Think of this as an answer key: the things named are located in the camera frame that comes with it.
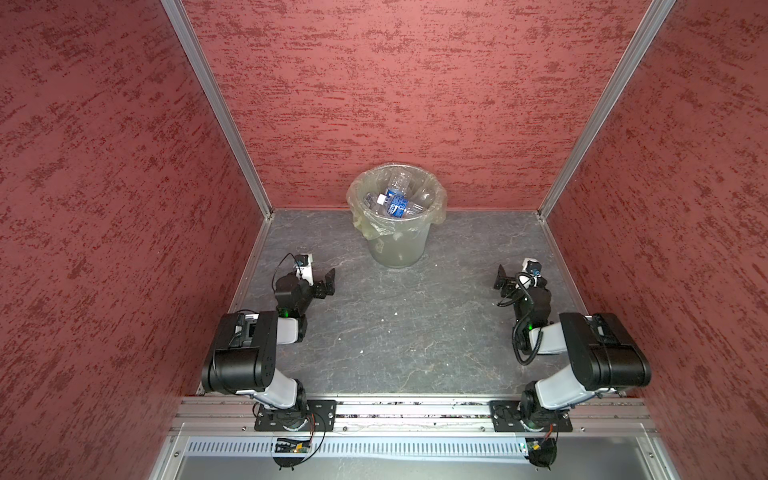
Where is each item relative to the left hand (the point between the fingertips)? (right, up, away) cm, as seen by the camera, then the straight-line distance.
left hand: (321, 273), depth 94 cm
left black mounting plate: (+3, -34, -20) cm, 39 cm away
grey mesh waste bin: (+27, +7, +5) cm, 28 cm away
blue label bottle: (+25, +26, -1) cm, 36 cm away
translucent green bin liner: (+17, +31, +2) cm, 35 cm away
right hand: (+61, +1, -2) cm, 61 cm away
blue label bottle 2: (+30, +21, -4) cm, 36 cm away
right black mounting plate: (+55, -34, -21) cm, 68 cm away
